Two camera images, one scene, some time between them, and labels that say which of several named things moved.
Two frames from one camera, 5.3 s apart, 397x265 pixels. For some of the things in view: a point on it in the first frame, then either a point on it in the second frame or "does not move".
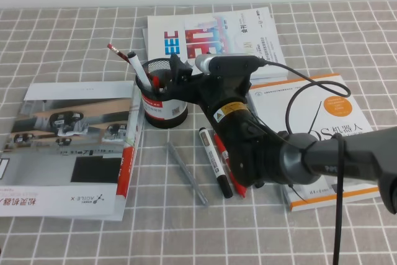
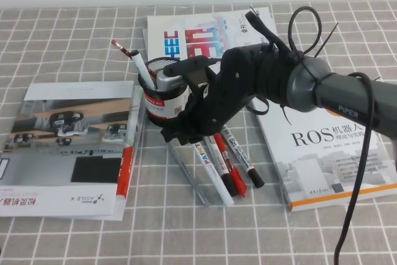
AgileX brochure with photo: (65, 153) does not move
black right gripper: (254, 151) → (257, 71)
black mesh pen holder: (159, 110) does not move
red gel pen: (241, 188) does not move
